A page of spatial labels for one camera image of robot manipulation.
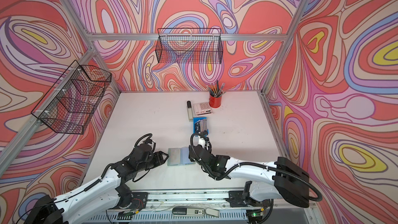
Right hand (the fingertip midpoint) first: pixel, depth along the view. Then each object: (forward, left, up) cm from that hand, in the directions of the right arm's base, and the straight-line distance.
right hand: (195, 148), depth 81 cm
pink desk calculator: (+33, -5, -8) cm, 34 cm away
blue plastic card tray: (+23, -1, -6) cm, 23 cm away
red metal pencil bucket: (+36, -14, -5) cm, 39 cm away
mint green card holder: (-1, +10, -8) cm, 13 cm away
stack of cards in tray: (+17, -4, -5) cm, 18 cm away
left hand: (-2, +14, -4) cm, 15 cm away
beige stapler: (+30, +4, -6) cm, 31 cm away
